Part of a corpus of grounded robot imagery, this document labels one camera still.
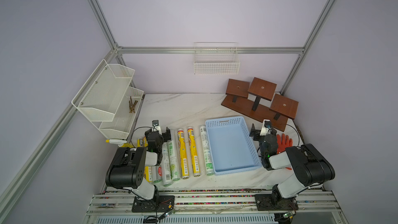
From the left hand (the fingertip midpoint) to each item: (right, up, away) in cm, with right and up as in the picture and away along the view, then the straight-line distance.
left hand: (159, 129), depth 95 cm
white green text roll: (+8, -18, -15) cm, 25 cm away
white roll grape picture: (+3, -21, -15) cm, 26 cm away
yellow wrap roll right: (+22, -12, -7) cm, 26 cm away
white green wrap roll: (+30, -12, -9) cm, 33 cm away
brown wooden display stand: (+65, +19, +9) cm, 68 cm away
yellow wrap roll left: (+17, -16, -11) cm, 26 cm away
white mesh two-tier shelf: (-29, +19, -5) cm, 35 cm away
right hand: (+63, +2, -2) cm, 63 cm away
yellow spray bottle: (-15, -4, -17) cm, 23 cm away
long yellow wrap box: (-10, -7, -4) cm, 13 cm away
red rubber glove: (+76, -9, -2) cm, 77 cm away
